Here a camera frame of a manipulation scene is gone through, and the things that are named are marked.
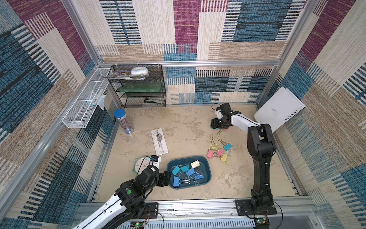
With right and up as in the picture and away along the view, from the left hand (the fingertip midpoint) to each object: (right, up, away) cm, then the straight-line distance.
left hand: (166, 172), depth 79 cm
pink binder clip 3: (+33, +8, +13) cm, 36 cm away
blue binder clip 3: (+5, -6, +3) cm, 9 cm away
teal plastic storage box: (+22, 0, +8) cm, 24 cm away
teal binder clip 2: (+10, 0, +6) cm, 12 cm away
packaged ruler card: (-7, +14, +21) cm, 26 cm away
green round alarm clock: (-16, +2, +9) cm, 19 cm away
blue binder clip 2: (+14, -3, +6) cm, 15 cm away
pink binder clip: (+37, +21, +26) cm, 50 cm away
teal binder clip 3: (+39, +10, +18) cm, 44 cm away
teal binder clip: (+5, -2, +7) cm, 9 cm away
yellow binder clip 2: (+29, +11, +18) cm, 36 cm away
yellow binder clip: (+17, +1, +8) cm, 19 cm away
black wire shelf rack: (-26, +45, +41) cm, 66 cm away
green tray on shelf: (-13, +52, +28) cm, 61 cm away
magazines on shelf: (-27, +57, +13) cm, 64 cm away
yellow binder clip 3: (+34, +5, +11) cm, 36 cm away
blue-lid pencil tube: (-30, +31, +12) cm, 45 cm away
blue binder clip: (+18, -3, +5) cm, 19 cm away
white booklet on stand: (+71, +35, +13) cm, 80 cm away
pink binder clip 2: (+26, +6, +14) cm, 30 cm away
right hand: (+32, +25, +27) cm, 49 cm away
